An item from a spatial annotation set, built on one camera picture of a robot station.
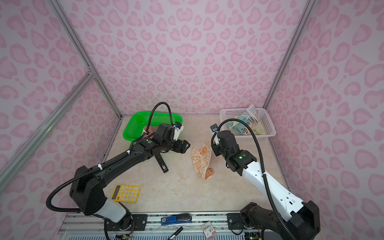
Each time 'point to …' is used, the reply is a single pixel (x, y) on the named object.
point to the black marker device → (161, 163)
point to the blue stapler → (176, 219)
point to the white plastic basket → (230, 113)
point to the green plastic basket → (138, 120)
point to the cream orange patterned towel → (201, 157)
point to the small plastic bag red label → (208, 230)
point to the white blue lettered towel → (251, 119)
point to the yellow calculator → (126, 193)
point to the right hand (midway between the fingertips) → (216, 137)
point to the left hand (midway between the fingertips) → (188, 143)
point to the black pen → (175, 233)
